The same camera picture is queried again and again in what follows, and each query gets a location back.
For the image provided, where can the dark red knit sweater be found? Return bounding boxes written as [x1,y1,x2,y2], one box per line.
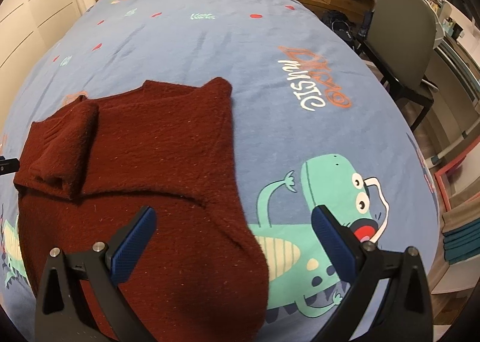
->
[13,78,269,341]

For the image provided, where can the stack of teal towels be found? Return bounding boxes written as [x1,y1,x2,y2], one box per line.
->
[443,218,480,265]

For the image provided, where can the white wardrobe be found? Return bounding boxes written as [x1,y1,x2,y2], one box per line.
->
[1,0,80,117]

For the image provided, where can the blue dinosaur print bedsheet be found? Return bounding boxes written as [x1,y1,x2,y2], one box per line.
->
[0,0,440,342]

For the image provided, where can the grey office chair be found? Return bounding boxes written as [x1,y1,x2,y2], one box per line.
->
[356,0,439,131]

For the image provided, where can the dark bag on floor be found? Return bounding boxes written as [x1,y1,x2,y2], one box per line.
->
[320,10,358,49]

